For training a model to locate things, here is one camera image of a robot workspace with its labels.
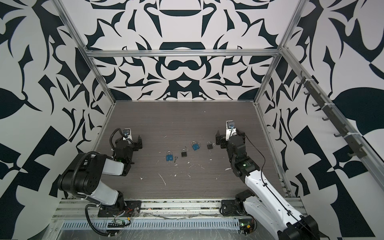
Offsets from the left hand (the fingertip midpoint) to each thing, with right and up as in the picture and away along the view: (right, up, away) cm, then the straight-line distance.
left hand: (130, 134), depth 91 cm
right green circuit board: (+63, -41, -20) cm, 78 cm away
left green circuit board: (+3, -38, -22) cm, 44 cm away
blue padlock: (+23, -13, 0) cm, 27 cm away
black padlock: (+32, -11, +1) cm, 34 cm away
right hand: (+56, +4, -13) cm, 58 cm away
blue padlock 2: (+39, -7, +5) cm, 40 cm away
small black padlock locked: (+48, -8, +5) cm, 49 cm away
